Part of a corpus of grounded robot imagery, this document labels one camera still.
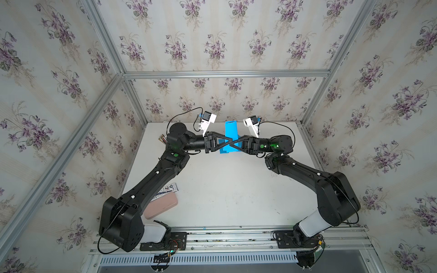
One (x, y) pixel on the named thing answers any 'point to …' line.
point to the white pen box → (171, 187)
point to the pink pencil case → (159, 204)
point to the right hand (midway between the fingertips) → (233, 148)
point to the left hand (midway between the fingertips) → (231, 146)
